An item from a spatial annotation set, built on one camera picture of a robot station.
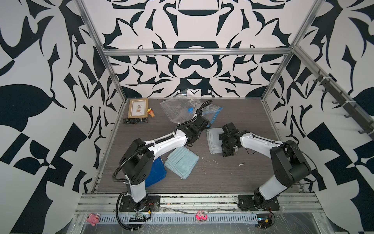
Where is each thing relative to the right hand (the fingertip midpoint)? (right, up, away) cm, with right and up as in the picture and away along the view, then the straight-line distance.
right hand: (217, 141), depth 94 cm
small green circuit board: (-42, -30, -25) cm, 57 cm away
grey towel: (-2, -1, -1) cm, 2 cm away
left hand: (-17, +12, -6) cm, 22 cm away
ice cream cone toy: (-46, +18, +14) cm, 51 cm away
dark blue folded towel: (-36, -16, -11) cm, 41 cm away
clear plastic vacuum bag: (-21, +23, +24) cm, 39 cm away
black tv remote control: (-56, +13, +11) cm, 58 cm away
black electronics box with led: (+18, -34, -23) cm, 45 cm away
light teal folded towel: (-22, -11, -7) cm, 25 cm away
